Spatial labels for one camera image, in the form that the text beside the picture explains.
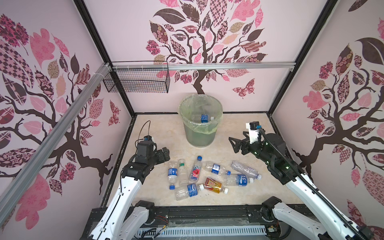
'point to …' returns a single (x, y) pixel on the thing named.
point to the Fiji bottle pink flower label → (194, 174)
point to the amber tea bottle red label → (213, 186)
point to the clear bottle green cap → (183, 173)
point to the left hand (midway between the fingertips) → (163, 155)
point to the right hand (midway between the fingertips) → (238, 133)
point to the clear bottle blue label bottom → (191, 190)
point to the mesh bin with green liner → (201, 114)
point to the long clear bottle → (246, 170)
